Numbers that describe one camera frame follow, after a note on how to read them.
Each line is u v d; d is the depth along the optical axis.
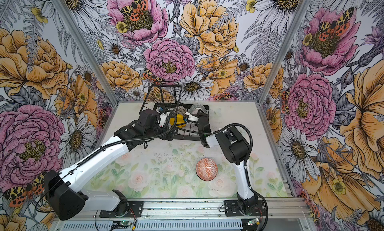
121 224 0.70
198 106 1.11
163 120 0.67
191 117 0.91
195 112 0.99
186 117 0.90
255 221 0.71
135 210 0.74
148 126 0.59
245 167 0.58
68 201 0.39
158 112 0.65
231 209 0.74
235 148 0.57
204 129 0.80
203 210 0.76
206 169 0.85
